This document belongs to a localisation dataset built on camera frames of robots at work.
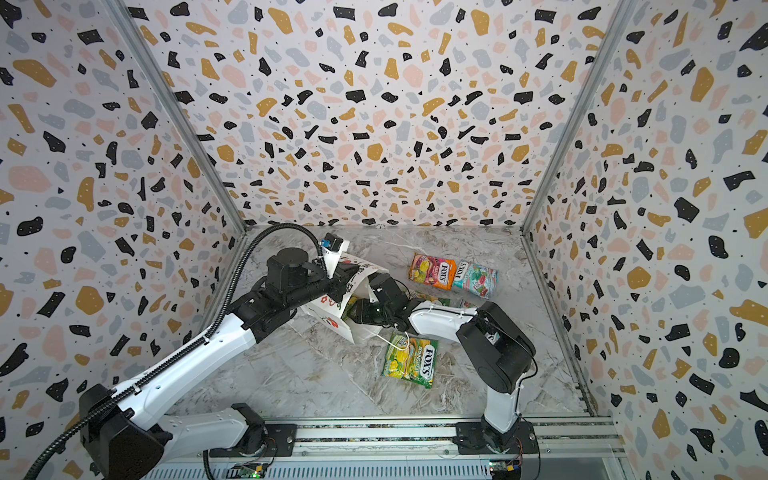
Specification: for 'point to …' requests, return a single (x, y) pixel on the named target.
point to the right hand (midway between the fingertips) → (346, 310)
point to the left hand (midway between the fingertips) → (357, 262)
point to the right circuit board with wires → (505, 469)
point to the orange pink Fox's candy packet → (434, 271)
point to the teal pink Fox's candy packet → (475, 279)
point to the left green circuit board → (248, 471)
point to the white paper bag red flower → (328, 311)
